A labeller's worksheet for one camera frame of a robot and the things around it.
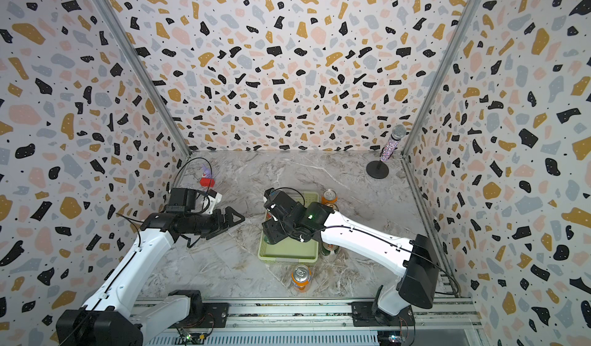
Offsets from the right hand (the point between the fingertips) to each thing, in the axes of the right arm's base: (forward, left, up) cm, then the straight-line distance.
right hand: (270, 227), depth 73 cm
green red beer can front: (-2, -18, -9) cm, 21 cm away
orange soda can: (-12, -10, -9) cm, 18 cm away
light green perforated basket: (+1, -4, -21) cm, 21 cm away
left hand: (+3, +12, -3) cm, 13 cm away
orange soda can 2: (+19, -19, -10) cm, 29 cm away
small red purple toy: (+35, +38, -16) cm, 54 cm away
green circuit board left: (-28, +23, -19) cm, 41 cm away
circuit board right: (-26, -37, -21) cm, 50 cm away
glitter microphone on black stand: (+42, -45, -19) cm, 65 cm away
